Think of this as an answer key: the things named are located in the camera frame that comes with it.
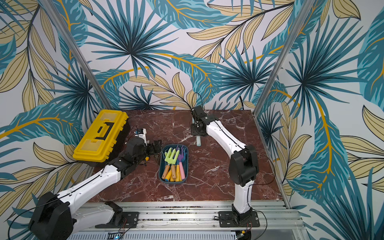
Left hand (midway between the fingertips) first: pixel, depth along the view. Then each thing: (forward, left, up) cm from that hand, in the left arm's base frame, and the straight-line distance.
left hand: (154, 143), depth 83 cm
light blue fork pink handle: (+3, -25, -1) cm, 25 cm away
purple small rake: (-3, -14, -12) cm, 19 cm away
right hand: (+10, -24, -1) cm, 26 cm away
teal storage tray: (+3, -4, -10) cm, 11 cm away
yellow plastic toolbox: (+2, +28, +1) cm, 28 cm away
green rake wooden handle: (-5, -8, -10) cm, 14 cm away
